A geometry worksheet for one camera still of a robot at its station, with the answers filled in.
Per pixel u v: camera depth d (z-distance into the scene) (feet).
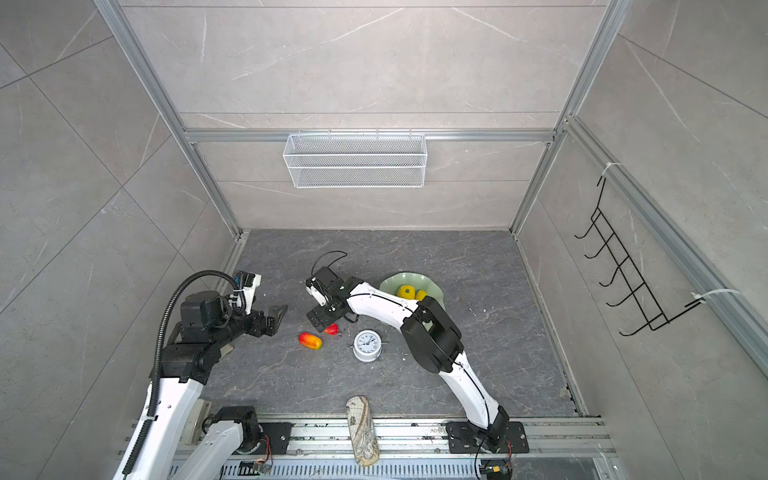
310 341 2.89
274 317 2.16
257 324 2.12
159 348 1.53
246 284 2.02
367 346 2.81
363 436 2.34
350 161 3.31
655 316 1.89
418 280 3.27
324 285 2.39
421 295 3.14
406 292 3.12
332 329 2.96
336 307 2.21
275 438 2.40
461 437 2.40
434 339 1.80
